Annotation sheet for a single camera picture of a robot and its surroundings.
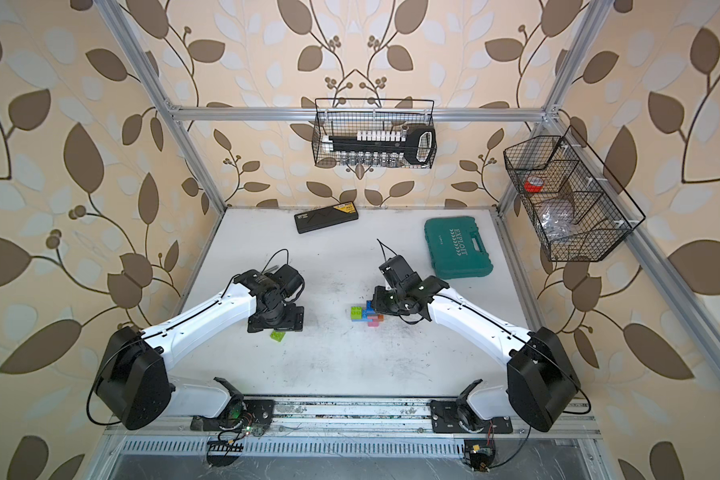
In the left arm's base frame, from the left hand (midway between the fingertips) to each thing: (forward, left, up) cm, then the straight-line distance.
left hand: (282, 324), depth 82 cm
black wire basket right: (+19, -75, +28) cm, 82 cm away
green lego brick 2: (0, +3, -7) cm, 8 cm away
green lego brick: (+4, -20, -1) cm, 21 cm away
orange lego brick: (+3, -27, -2) cm, 28 cm away
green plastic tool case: (+29, -54, -2) cm, 61 cm away
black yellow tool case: (+47, -5, -6) cm, 47 cm away
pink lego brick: (+3, -25, -7) cm, 27 cm away
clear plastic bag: (+14, -68, +28) cm, 75 cm away
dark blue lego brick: (+4, -24, +3) cm, 25 cm away
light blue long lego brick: (+3, -23, -1) cm, 23 cm away
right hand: (+5, -26, +3) cm, 26 cm away
